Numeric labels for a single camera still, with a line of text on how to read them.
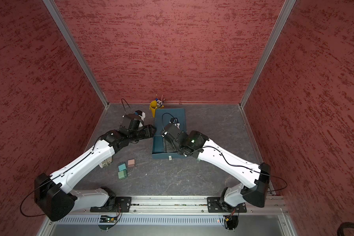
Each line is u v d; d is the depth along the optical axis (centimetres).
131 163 87
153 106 104
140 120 60
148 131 69
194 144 45
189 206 76
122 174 82
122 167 85
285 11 72
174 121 62
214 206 73
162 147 83
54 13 73
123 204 74
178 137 49
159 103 98
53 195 38
